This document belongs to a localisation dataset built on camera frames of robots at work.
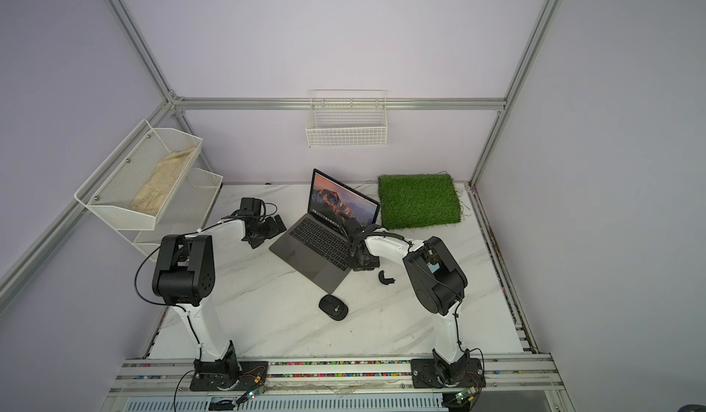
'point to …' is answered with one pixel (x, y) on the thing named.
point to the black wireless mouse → (334, 307)
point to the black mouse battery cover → (382, 280)
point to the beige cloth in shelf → (152, 195)
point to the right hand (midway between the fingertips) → (364, 268)
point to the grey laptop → (317, 246)
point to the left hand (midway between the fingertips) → (276, 234)
